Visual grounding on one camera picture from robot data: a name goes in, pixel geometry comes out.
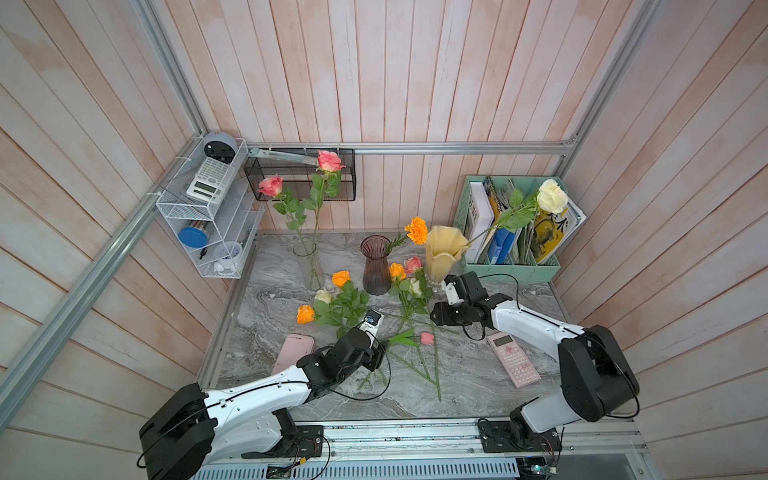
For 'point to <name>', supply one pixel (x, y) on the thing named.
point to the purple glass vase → (377, 268)
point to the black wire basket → (296, 166)
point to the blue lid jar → (193, 237)
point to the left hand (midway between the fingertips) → (376, 340)
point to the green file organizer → (499, 189)
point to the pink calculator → (522, 371)
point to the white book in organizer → (480, 218)
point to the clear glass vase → (307, 253)
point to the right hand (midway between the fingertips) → (437, 313)
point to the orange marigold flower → (417, 230)
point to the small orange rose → (339, 278)
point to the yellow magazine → (553, 231)
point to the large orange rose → (305, 314)
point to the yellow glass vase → (444, 245)
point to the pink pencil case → (290, 350)
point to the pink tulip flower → (426, 338)
